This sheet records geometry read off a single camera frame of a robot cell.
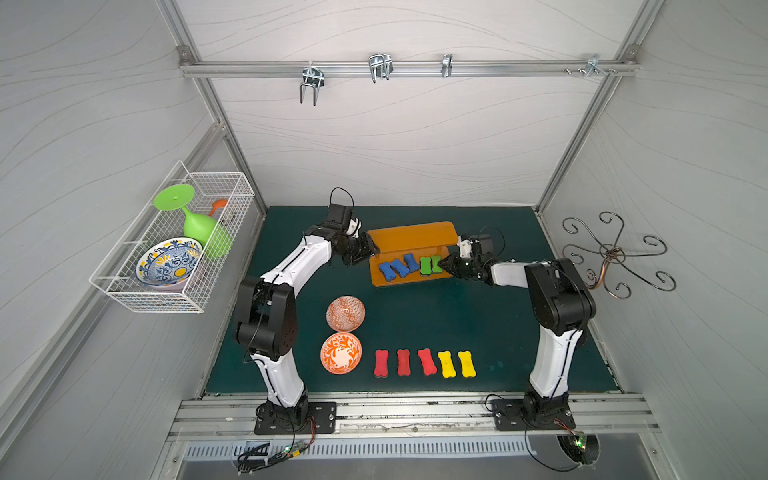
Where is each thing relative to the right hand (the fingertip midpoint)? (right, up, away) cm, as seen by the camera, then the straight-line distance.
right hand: (440, 261), depth 102 cm
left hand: (-21, +4, -12) cm, 25 cm away
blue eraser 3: (-10, 0, 0) cm, 10 cm away
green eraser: (-5, -1, 0) cm, 5 cm away
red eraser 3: (-7, -26, -20) cm, 34 cm away
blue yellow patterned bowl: (-64, +3, -39) cm, 75 cm away
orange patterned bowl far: (-31, -15, -11) cm, 36 cm away
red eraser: (-20, -26, -22) cm, 39 cm away
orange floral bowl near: (-31, -24, -19) cm, 44 cm away
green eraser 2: (-2, -2, -3) cm, 4 cm away
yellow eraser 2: (+4, -26, -21) cm, 34 cm away
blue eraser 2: (-14, -3, -3) cm, 14 cm away
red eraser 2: (-14, -26, -21) cm, 36 cm away
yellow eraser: (-1, -26, -21) cm, 34 cm away
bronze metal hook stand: (+34, +4, -34) cm, 48 cm away
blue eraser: (-18, -3, -3) cm, 19 cm away
